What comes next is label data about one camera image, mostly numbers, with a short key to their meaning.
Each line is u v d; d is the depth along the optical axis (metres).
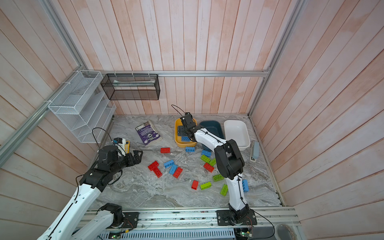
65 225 0.41
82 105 0.73
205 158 0.95
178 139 1.03
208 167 0.91
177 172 0.88
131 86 1.04
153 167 0.90
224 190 0.83
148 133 1.07
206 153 0.98
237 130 1.10
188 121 0.76
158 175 0.88
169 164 0.92
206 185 0.83
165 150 0.98
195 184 0.84
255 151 0.93
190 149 0.98
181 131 0.88
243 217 0.69
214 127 1.07
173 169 0.91
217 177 0.86
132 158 0.68
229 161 0.53
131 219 0.73
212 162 0.94
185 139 1.01
